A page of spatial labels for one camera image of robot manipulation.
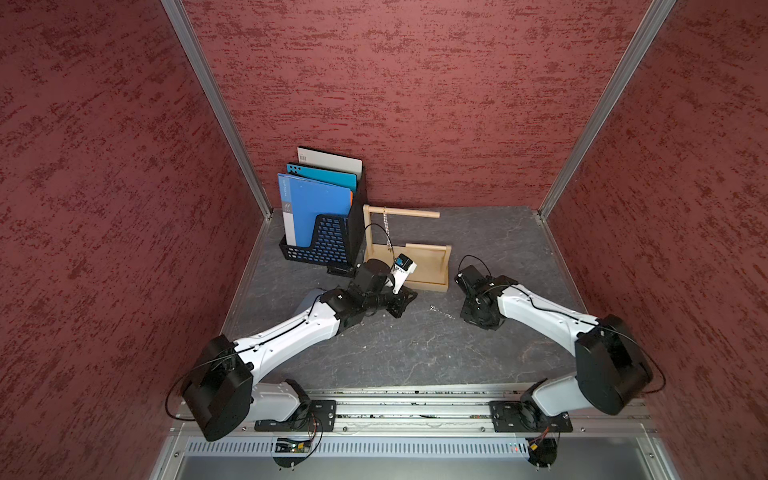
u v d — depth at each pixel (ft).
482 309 2.07
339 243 3.05
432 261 3.48
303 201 2.98
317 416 2.41
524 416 2.17
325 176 3.01
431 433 2.40
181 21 2.36
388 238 3.29
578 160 3.39
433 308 3.10
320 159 3.28
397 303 2.28
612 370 1.42
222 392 1.32
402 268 2.27
